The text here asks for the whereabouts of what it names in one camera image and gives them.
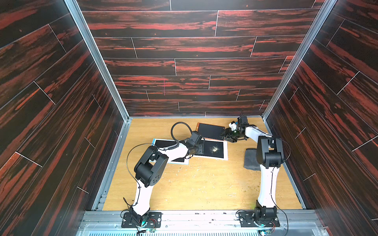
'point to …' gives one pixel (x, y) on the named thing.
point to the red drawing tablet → (208, 131)
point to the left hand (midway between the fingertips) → (201, 149)
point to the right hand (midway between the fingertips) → (224, 136)
